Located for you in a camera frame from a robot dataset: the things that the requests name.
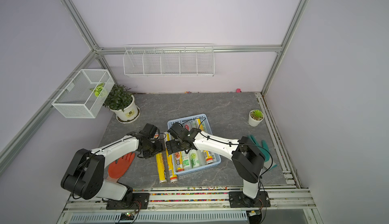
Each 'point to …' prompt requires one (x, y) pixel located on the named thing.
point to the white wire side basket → (85, 95)
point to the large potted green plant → (121, 102)
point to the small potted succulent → (255, 116)
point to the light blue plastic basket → (189, 122)
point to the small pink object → (238, 90)
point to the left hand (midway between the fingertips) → (160, 152)
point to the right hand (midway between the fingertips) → (174, 146)
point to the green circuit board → (126, 216)
